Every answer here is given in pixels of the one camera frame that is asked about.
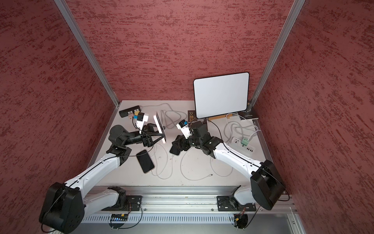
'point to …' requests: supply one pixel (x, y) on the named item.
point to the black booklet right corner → (250, 115)
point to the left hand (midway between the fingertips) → (163, 134)
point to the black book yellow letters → (192, 116)
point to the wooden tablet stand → (215, 117)
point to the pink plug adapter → (130, 116)
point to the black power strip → (129, 111)
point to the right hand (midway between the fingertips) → (176, 143)
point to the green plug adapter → (244, 141)
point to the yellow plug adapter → (136, 112)
